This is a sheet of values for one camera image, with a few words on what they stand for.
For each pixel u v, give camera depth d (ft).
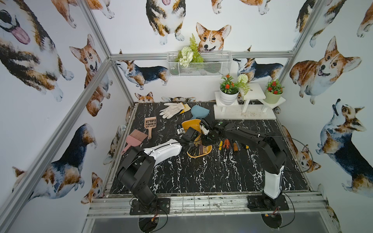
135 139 3.26
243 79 2.90
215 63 3.04
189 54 2.58
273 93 3.04
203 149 3.04
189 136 2.32
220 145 3.12
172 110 3.73
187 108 3.85
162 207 2.43
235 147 3.04
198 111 3.76
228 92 3.05
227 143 3.09
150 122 3.60
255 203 2.41
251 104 3.98
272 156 1.63
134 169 1.54
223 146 3.09
